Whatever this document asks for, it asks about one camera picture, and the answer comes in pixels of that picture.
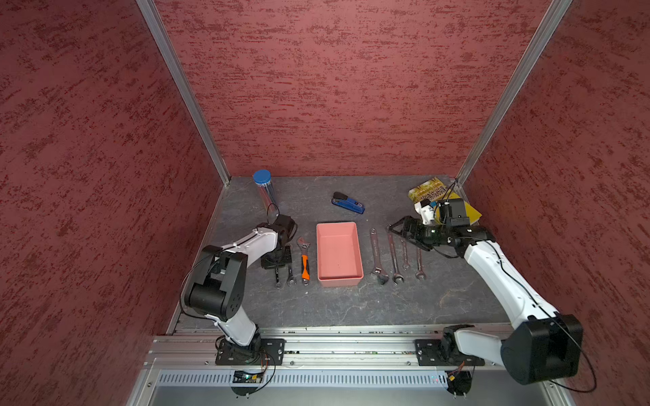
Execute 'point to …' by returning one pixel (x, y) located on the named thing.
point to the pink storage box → (338, 255)
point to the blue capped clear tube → (262, 179)
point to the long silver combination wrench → (382, 276)
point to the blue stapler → (342, 200)
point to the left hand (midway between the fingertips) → (276, 268)
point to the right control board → (459, 381)
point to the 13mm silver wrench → (291, 281)
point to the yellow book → (436, 190)
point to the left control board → (242, 376)
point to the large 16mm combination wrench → (278, 283)
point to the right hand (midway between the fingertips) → (396, 237)
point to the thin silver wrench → (398, 277)
